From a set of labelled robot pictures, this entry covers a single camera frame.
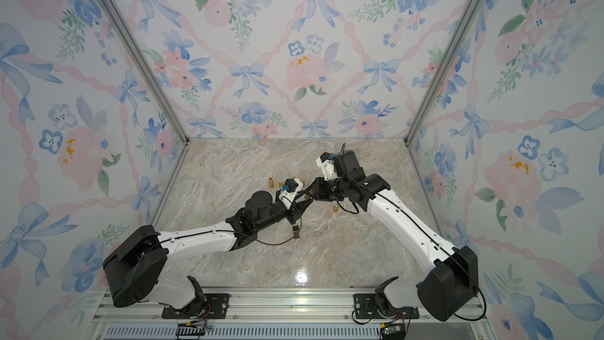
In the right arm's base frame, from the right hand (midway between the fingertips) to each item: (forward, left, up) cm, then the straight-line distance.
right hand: (309, 190), depth 76 cm
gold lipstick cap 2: (-3, +2, +9) cm, 9 cm away
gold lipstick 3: (+5, -11, -21) cm, 24 cm away
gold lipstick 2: (-2, +1, -1) cm, 2 cm away
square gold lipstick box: (-5, +5, -21) cm, 22 cm away
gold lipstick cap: (+16, +13, -19) cm, 28 cm away
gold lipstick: (+15, +16, -18) cm, 29 cm away
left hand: (-1, 0, -2) cm, 2 cm away
